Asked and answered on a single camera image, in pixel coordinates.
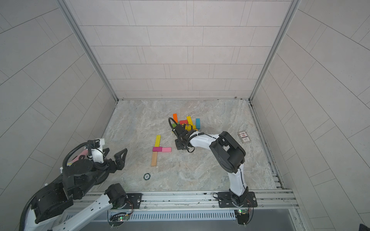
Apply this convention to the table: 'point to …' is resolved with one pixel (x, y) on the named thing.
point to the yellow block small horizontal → (189, 127)
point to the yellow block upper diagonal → (189, 118)
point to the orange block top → (175, 116)
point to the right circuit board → (243, 216)
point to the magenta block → (157, 149)
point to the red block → (183, 121)
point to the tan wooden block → (154, 159)
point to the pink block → (166, 149)
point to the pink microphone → (85, 153)
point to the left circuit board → (117, 219)
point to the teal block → (198, 123)
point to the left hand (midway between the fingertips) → (123, 149)
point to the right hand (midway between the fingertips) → (180, 144)
